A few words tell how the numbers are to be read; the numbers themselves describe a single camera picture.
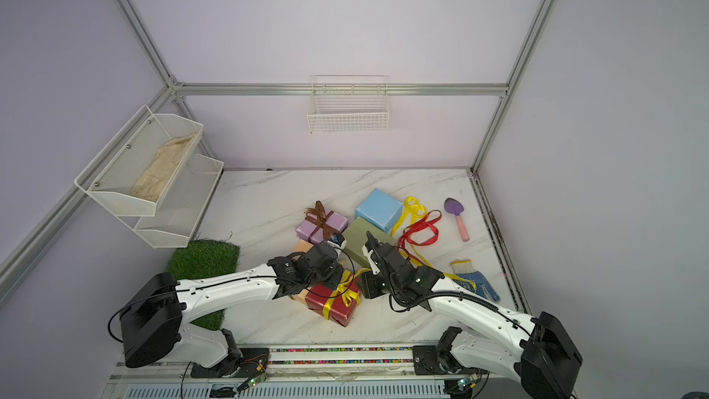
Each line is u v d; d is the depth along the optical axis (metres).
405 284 0.59
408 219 1.04
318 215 0.95
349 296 0.77
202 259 0.91
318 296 0.76
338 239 0.74
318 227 0.93
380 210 0.98
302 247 0.91
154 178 0.77
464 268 0.91
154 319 0.42
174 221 0.90
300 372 0.73
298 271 0.61
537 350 0.41
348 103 0.95
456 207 1.07
